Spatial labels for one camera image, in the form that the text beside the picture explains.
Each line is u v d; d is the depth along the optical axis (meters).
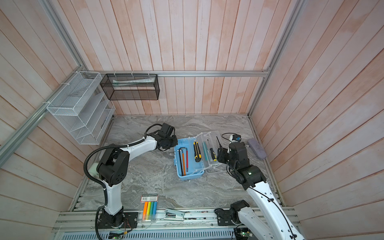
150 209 0.76
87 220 0.75
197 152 0.89
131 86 1.04
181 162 0.93
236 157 0.54
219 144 0.90
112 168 0.52
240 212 0.62
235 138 0.65
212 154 0.84
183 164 0.93
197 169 0.83
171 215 0.74
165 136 0.76
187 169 0.90
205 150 0.86
